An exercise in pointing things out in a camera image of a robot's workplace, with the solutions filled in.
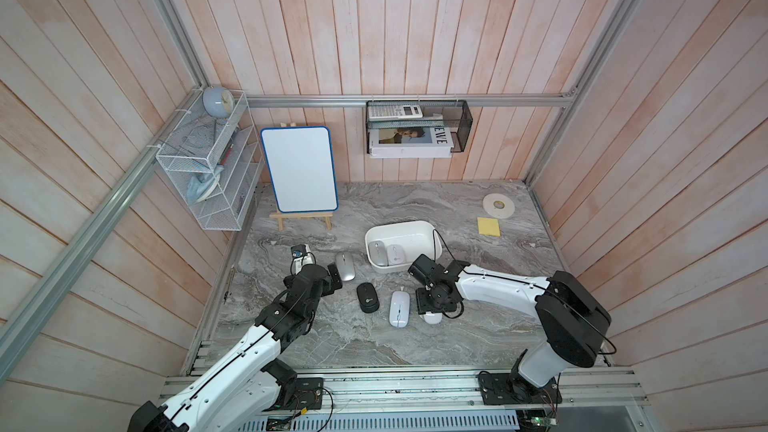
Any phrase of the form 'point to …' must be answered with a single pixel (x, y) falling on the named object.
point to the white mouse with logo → (395, 254)
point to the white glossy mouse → (433, 318)
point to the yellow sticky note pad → (488, 226)
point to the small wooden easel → (282, 216)
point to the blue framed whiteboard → (301, 167)
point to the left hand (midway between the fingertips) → (321, 271)
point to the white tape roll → (501, 213)
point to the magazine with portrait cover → (410, 143)
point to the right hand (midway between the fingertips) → (426, 304)
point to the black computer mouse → (368, 297)
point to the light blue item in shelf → (199, 182)
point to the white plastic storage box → (415, 238)
